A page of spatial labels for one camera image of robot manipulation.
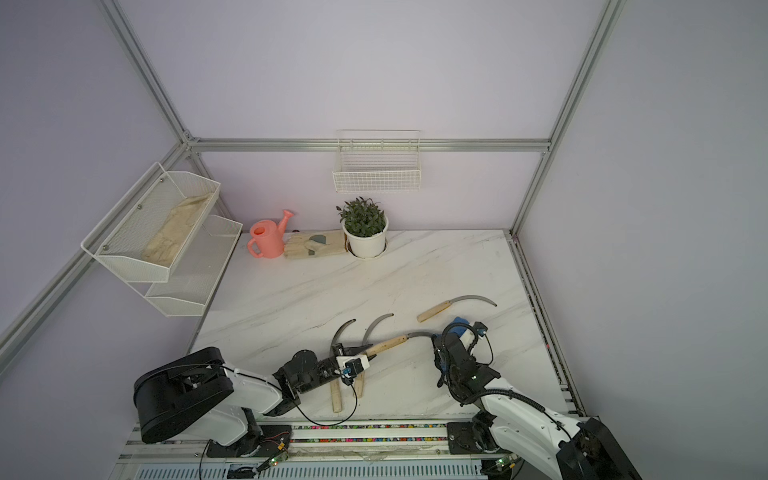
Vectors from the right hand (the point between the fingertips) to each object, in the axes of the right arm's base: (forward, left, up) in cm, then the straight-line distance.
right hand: (447, 343), depth 88 cm
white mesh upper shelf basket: (+18, +80, +31) cm, 88 cm away
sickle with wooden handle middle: (-10, +25, 0) cm, 27 cm away
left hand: (-4, +23, +8) cm, 24 cm away
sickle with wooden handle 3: (+13, +2, -2) cm, 13 cm away
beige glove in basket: (+16, +75, +29) cm, 82 cm away
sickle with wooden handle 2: (-2, +16, +7) cm, 18 cm away
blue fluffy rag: (+5, -4, -2) cm, 7 cm away
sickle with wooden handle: (-12, +33, 0) cm, 35 cm away
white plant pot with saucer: (+39, +26, 0) cm, 47 cm away
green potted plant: (+39, +26, +16) cm, 50 cm away
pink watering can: (+37, +60, +10) cm, 71 cm away
